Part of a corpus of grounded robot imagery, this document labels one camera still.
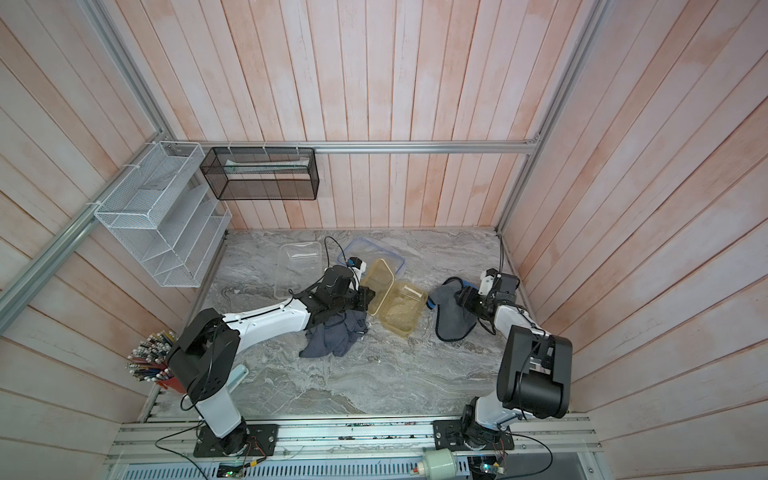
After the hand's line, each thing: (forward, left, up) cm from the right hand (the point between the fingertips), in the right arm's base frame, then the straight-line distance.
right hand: (464, 294), depth 95 cm
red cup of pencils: (-29, +81, +14) cm, 87 cm away
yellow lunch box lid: (+8, +28, -2) cm, 29 cm away
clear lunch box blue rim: (+15, +58, -5) cm, 60 cm away
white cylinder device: (-46, +14, +3) cm, 48 cm away
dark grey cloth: (-15, +40, +1) cm, 43 cm away
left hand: (-5, +29, +5) cm, 30 cm away
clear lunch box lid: (+22, +31, -5) cm, 39 cm away
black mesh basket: (+23, +63, +31) cm, 74 cm away
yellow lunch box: (-2, +20, -5) cm, 21 cm away
